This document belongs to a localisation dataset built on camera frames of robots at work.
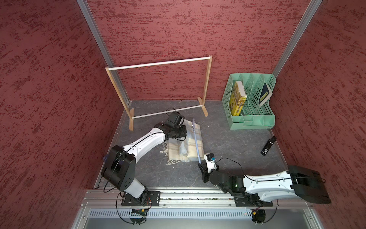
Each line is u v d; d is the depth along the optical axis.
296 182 0.47
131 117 1.07
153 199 0.74
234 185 0.59
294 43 0.85
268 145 0.94
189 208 0.74
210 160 0.67
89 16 0.74
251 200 0.65
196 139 0.83
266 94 1.06
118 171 0.43
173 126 0.67
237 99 0.92
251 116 1.01
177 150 0.86
